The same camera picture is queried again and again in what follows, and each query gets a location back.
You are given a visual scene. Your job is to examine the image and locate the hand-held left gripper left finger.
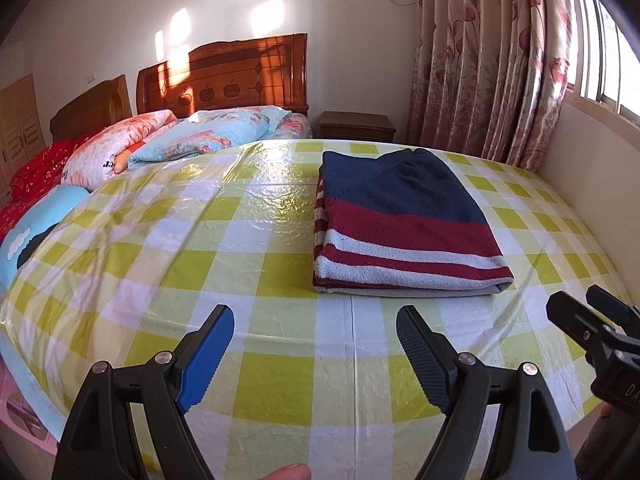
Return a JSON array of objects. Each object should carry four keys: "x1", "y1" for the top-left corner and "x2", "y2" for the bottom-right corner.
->
[{"x1": 51, "y1": 304, "x2": 236, "y2": 480}]

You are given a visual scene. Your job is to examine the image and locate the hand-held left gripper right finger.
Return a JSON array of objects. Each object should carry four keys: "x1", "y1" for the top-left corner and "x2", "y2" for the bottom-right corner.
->
[{"x1": 395, "y1": 305, "x2": 578, "y2": 480}]

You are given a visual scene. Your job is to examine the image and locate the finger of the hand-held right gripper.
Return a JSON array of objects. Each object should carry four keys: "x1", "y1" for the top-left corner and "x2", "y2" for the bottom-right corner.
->
[
  {"x1": 586, "y1": 284, "x2": 640, "y2": 336},
  {"x1": 546, "y1": 292, "x2": 621, "y2": 366}
]

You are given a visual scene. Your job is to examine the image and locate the striped red navy sweater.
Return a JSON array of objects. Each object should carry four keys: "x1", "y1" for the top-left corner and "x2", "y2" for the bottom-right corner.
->
[{"x1": 312, "y1": 148, "x2": 516, "y2": 296}]

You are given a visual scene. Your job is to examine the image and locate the person's left hand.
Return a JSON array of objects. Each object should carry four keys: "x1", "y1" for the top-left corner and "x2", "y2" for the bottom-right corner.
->
[{"x1": 260, "y1": 464, "x2": 312, "y2": 480}]

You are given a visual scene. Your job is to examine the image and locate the yellow checkered plastic cover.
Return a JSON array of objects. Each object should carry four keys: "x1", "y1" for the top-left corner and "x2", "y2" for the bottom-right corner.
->
[{"x1": 0, "y1": 139, "x2": 631, "y2": 480}]

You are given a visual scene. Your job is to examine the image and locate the pink plastic object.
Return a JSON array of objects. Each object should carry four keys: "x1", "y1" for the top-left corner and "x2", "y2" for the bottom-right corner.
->
[{"x1": 0, "y1": 360, "x2": 58, "y2": 461}]

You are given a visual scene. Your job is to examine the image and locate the light blue cloud blanket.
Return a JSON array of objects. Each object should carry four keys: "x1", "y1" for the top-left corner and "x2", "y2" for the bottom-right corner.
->
[{"x1": 0, "y1": 185, "x2": 93, "y2": 286}]

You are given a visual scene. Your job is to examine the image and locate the light blue floral quilt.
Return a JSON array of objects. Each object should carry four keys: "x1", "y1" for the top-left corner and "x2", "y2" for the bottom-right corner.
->
[{"x1": 127, "y1": 105, "x2": 292, "y2": 170}]

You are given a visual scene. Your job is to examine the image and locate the barred window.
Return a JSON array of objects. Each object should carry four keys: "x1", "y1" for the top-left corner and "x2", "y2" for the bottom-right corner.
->
[{"x1": 565, "y1": 0, "x2": 640, "y2": 121}]

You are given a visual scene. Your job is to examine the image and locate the pink floral pillow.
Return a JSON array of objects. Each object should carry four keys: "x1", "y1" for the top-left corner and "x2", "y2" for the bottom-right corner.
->
[{"x1": 61, "y1": 109, "x2": 178, "y2": 192}]

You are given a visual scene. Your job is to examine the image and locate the wooden nightstand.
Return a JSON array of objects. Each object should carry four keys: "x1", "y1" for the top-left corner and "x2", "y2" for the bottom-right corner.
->
[{"x1": 318, "y1": 111, "x2": 397, "y2": 147}]

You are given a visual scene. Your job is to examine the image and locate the red patterned blanket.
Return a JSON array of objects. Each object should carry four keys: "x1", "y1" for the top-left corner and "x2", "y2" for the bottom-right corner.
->
[{"x1": 0, "y1": 130, "x2": 101, "y2": 243}]

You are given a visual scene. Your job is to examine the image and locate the pink floral curtain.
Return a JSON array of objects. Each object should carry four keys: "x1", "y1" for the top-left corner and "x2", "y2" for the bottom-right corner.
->
[{"x1": 406, "y1": 0, "x2": 581, "y2": 175}]

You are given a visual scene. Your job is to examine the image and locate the small plain wooden headboard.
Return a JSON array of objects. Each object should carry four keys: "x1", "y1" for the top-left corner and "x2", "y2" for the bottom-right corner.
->
[{"x1": 50, "y1": 74, "x2": 133, "y2": 142}]

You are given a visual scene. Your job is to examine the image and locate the large carved wooden headboard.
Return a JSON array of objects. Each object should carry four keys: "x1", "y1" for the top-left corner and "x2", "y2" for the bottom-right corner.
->
[{"x1": 136, "y1": 33, "x2": 310, "y2": 116}]

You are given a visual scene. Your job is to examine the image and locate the beige louvred wardrobe doors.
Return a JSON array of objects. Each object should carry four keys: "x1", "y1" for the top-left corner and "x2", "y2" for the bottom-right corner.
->
[{"x1": 0, "y1": 74, "x2": 43, "y2": 206}]

